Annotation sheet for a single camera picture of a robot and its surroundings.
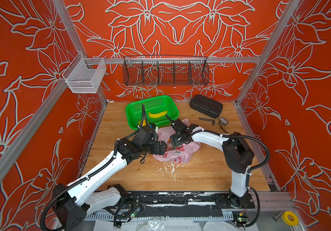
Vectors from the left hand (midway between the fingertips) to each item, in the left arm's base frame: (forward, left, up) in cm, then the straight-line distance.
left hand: (161, 144), depth 74 cm
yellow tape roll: (-26, -62, -17) cm, 69 cm away
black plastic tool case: (+40, -31, -11) cm, 52 cm away
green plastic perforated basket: (+42, +9, -16) cm, 46 cm away
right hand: (+13, -9, -15) cm, 21 cm away
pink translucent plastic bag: (-3, -9, -6) cm, 11 cm away
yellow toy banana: (+32, +5, -15) cm, 36 cm away
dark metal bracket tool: (+32, -37, -18) cm, 52 cm away
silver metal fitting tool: (+30, -44, -16) cm, 55 cm away
